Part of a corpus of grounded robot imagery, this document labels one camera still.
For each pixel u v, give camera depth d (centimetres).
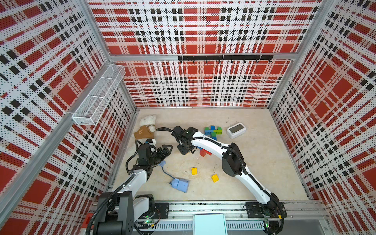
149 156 72
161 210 74
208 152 65
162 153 77
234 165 60
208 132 104
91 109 91
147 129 95
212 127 107
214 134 102
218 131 105
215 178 83
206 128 108
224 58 88
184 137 69
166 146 81
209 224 67
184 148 82
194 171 86
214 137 101
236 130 102
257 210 73
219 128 108
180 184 78
